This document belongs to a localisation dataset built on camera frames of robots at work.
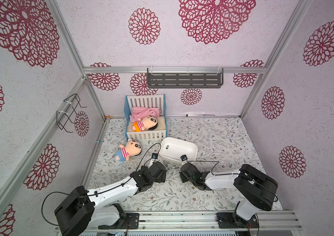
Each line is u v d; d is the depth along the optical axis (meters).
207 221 0.76
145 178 0.62
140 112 1.10
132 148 0.93
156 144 1.03
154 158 0.74
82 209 0.40
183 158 0.81
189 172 0.70
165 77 0.94
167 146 1.03
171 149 1.03
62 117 0.73
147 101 1.09
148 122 1.01
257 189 0.45
